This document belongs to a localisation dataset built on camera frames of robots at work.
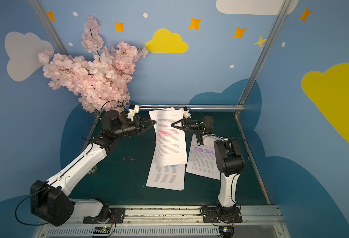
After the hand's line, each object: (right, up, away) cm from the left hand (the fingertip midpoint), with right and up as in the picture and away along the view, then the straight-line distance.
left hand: (156, 120), depth 69 cm
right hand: (+8, -3, +10) cm, 13 cm away
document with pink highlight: (+7, -11, +9) cm, 16 cm away
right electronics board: (+35, -56, +4) cm, 66 cm away
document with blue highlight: (+6, -34, +19) cm, 39 cm away
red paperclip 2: (-19, -25, +27) cm, 41 cm away
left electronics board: (-28, -55, +4) cm, 62 cm away
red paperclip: (-25, -24, +27) cm, 44 cm away
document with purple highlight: (+27, -26, +26) cm, 45 cm away
